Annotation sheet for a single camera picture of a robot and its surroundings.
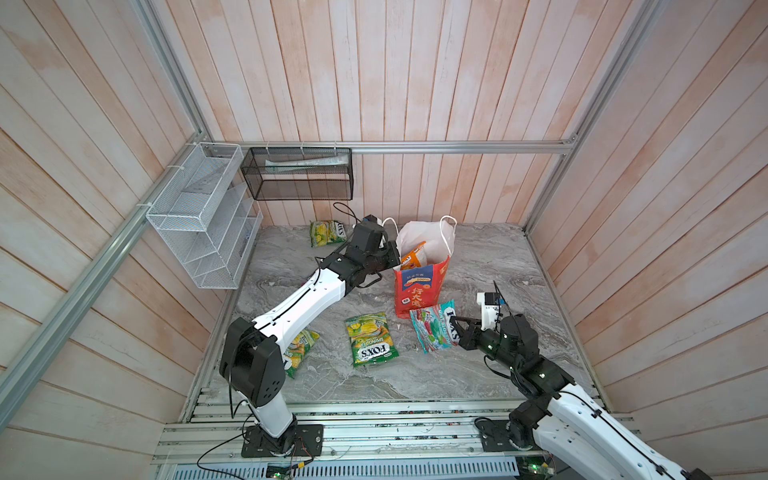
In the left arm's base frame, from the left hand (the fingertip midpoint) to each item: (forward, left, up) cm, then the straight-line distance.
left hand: (401, 257), depth 81 cm
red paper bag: (-5, -5, -1) cm, 7 cm away
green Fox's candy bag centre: (-15, +9, -21) cm, 27 cm away
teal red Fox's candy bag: (-15, -9, -12) cm, 21 cm away
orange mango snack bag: (+5, -4, -8) cm, 10 cm away
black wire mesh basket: (+38, +35, +1) cm, 52 cm away
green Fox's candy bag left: (-18, +30, -21) cm, 40 cm away
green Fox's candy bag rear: (+29, +27, -20) cm, 45 cm away
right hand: (-15, -13, -8) cm, 21 cm away
